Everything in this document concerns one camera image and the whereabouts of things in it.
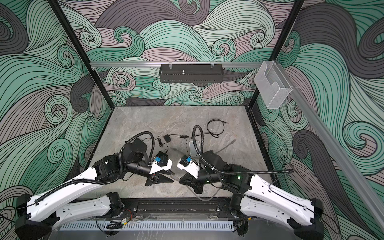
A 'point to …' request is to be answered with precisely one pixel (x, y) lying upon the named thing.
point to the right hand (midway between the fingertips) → (181, 181)
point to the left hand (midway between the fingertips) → (173, 175)
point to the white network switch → (192, 150)
